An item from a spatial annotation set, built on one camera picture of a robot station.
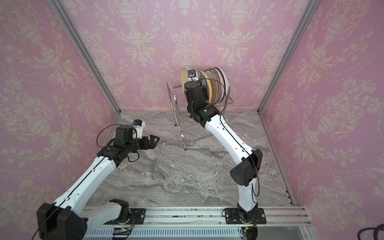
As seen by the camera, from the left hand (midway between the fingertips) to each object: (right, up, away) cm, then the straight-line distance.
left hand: (153, 139), depth 80 cm
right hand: (+25, +27, -6) cm, 38 cm away
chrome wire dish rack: (+19, +5, +23) cm, 30 cm away
